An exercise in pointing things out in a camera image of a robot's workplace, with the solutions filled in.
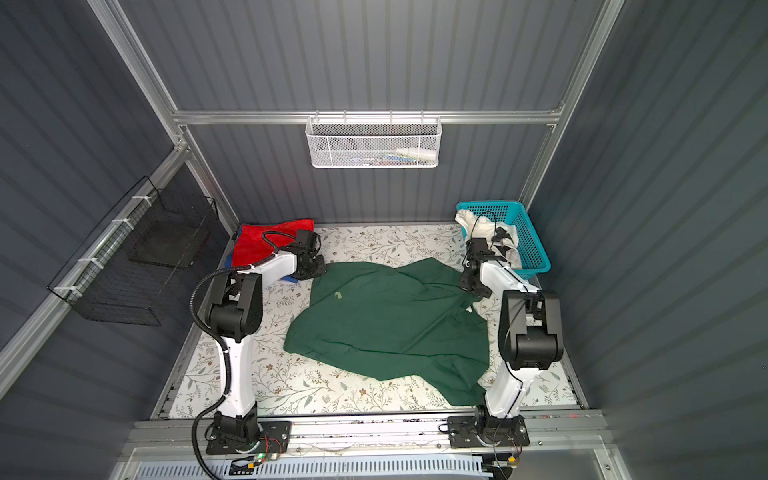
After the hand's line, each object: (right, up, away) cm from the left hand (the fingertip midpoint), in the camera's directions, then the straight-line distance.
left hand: (317, 269), depth 107 cm
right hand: (+55, -6, -10) cm, 56 cm away
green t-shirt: (+34, -16, -15) cm, 40 cm away
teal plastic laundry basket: (+76, +4, -5) cm, 76 cm away
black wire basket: (-36, +2, -36) cm, 51 cm away
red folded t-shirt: (-23, +9, +2) cm, 25 cm away
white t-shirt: (+69, +12, +6) cm, 71 cm away
